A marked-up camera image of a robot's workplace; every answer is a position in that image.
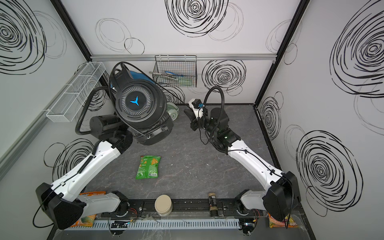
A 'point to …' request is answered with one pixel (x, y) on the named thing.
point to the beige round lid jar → (163, 205)
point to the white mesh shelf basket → (66, 108)
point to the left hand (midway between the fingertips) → (151, 93)
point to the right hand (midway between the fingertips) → (183, 110)
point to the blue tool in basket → (173, 74)
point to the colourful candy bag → (274, 223)
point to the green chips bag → (148, 167)
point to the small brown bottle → (213, 208)
